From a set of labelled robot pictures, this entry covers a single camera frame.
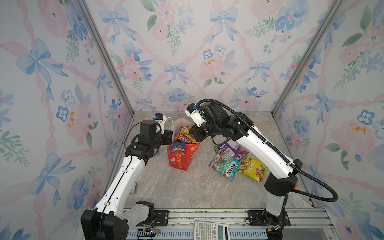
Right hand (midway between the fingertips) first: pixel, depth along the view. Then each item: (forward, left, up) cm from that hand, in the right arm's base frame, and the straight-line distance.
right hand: (190, 130), depth 67 cm
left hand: (+5, +9, -7) cm, 13 cm away
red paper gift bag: (-3, +5, -17) cm, 18 cm away
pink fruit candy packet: (-3, -20, -31) cm, 37 cm away
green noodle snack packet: (+9, -16, -32) cm, 37 cm away
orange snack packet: (0, +3, -5) cm, 5 cm away
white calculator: (-35, -7, -33) cm, 48 cm away
